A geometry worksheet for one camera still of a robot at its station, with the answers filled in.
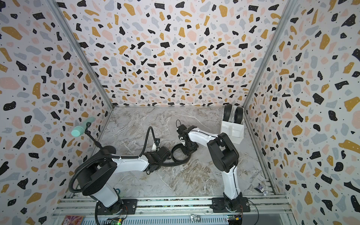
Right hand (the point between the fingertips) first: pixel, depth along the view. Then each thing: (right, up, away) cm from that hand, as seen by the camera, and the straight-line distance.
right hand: (190, 153), depth 95 cm
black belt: (+36, +26, +10) cm, 46 cm away
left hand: (-20, +1, -3) cm, 21 cm away
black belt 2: (+29, +31, +13) cm, 45 cm away
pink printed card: (-58, -26, -26) cm, 69 cm away
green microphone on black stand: (-52, +18, -28) cm, 62 cm away
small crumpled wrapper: (+39, -16, -17) cm, 45 cm away
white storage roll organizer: (+33, +23, +15) cm, 43 cm away
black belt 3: (-11, -4, -4) cm, 13 cm away
